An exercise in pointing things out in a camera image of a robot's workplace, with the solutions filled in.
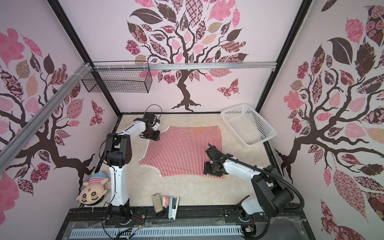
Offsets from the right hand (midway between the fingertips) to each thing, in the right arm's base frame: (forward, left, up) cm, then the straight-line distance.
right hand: (207, 169), depth 88 cm
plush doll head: (-14, +59, +7) cm, 61 cm away
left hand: (+24, +36, 0) cm, 43 cm away
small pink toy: (-18, +23, +4) cm, 29 cm away
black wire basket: (+50, +54, +33) cm, 80 cm away
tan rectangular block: (-18, +27, +3) cm, 33 cm away
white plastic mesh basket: (+34, -33, -1) cm, 48 cm away
